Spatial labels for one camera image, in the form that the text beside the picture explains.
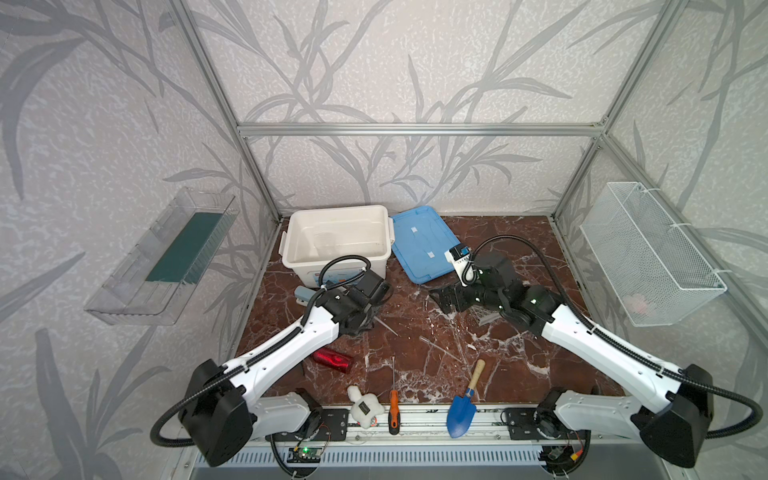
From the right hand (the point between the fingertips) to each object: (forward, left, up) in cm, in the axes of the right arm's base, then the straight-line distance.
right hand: (443, 275), depth 76 cm
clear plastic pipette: (-8, +3, -23) cm, 25 cm away
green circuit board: (-36, +34, -24) cm, 55 cm away
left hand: (-2, +17, -9) cm, 19 cm away
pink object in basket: (-7, -47, -2) cm, 47 cm away
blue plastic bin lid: (+28, +4, -22) cm, 36 cm away
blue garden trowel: (-27, -4, -21) cm, 34 cm away
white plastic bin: (+26, +42, -15) cm, 52 cm away
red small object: (-16, +28, -19) cm, 37 cm away
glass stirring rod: (-8, +15, -12) cm, 21 cm away
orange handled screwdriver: (-29, +13, -19) cm, 37 cm away
